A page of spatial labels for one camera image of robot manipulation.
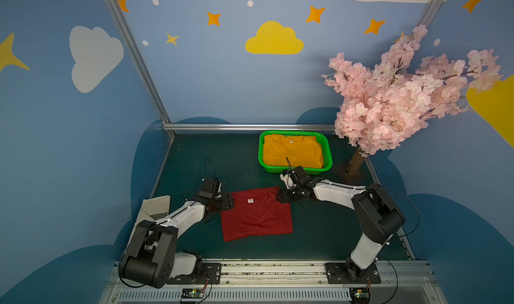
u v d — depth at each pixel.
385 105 0.58
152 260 0.42
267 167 0.98
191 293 0.72
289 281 0.73
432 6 0.72
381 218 0.48
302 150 1.08
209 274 0.74
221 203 0.82
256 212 0.90
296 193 0.81
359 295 0.73
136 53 0.85
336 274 0.74
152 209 0.90
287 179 0.84
